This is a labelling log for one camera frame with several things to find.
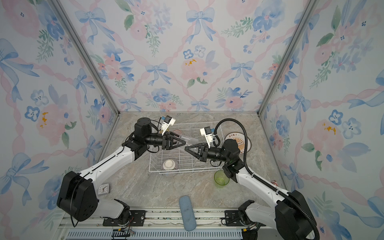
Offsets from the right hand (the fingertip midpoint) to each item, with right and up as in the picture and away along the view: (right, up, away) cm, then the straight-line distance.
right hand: (185, 149), depth 66 cm
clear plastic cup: (+3, +4, 0) cm, 5 cm away
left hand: (-1, +3, +3) cm, 4 cm away
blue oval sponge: (0, -32, +8) cm, 33 cm away
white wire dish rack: (-5, -9, +27) cm, 29 cm away
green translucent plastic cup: (+19, -20, +20) cm, 34 cm away
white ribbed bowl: (-10, -11, +18) cm, 23 cm away
